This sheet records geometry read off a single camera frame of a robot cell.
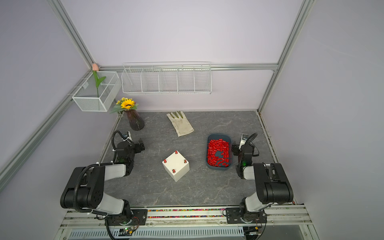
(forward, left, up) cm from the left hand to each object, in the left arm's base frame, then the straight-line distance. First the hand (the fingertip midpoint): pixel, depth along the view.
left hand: (134, 140), depth 92 cm
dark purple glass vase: (+17, +3, -3) cm, 17 cm away
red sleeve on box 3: (-23, -25, +2) cm, 34 cm away
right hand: (-5, -68, -1) cm, 68 cm away
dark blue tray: (-8, -53, -8) cm, 54 cm away
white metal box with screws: (-19, -27, +1) cm, 33 cm away
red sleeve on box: (-18, -31, +2) cm, 36 cm away
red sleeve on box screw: (-12, -27, +2) cm, 29 cm away
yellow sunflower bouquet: (+17, +4, +15) cm, 23 cm away
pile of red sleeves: (-3, -52, -8) cm, 53 cm away
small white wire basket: (+11, +18, +27) cm, 34 cm away
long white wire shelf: (+34, -22, +21) cm, 46 cm away
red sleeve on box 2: (-16, -20, +2) cm, 26 cm away
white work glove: (+18, -28, -9) cm, 35 cm away
